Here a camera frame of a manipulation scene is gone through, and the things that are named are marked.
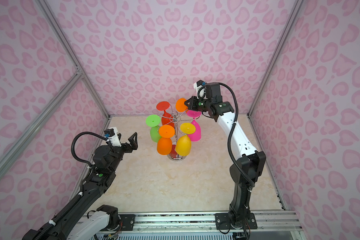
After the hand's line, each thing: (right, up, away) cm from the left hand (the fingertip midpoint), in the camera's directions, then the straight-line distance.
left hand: (128, 131), depth 75 cm
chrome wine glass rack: (+23, -18, +21) cm, 36 cm away
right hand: (+29, +16, +1) cm, 33 cm away
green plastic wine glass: (+13, +5, -2) cm, 14 cm away
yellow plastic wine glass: (+28, -6, 0) cm, 28 cm away
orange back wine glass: (+26, +13, +5) cm, 30 cm away
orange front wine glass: (+18, -6, 0) cm, 19 cm away
